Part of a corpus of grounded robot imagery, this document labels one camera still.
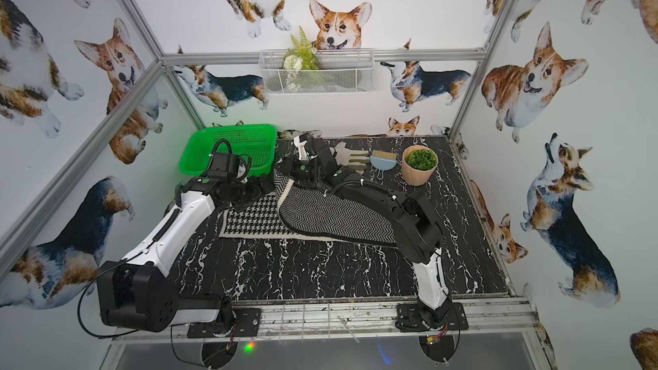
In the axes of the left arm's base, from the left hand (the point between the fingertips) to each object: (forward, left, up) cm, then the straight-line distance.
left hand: (270, 187), depth 84 cm
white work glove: (+25, -30, -17) cm, 42 cm away
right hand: (+1, -1, +8) cm, 8 cm away
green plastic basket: (+33, +14, -13) cm, 38 cm away
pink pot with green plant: (+14, -53, -7) cm, 55 cm away
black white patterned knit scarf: (-2, -5, -13) cm, 14 cm away
